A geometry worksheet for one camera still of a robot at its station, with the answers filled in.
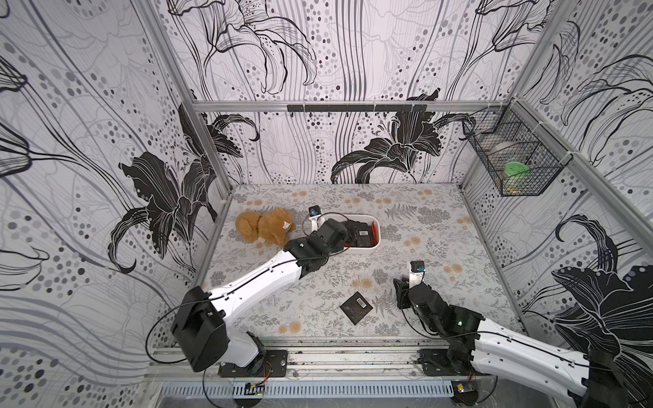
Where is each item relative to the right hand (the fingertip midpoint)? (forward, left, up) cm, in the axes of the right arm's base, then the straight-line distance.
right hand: (398, 280), depth 81 cm
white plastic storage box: (+31, +8, -6) cm, 32 cm away
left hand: (+10, +21, +9) cm, 25 cm away
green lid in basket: (+27, -37, +24) cm, 51 cm away
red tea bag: (+20, +6, -2) cm, 21 cm away
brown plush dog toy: (+20, +44, +3) cm, 48 cm away
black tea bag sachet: (+20, +12, -2) cm, 23 cm away
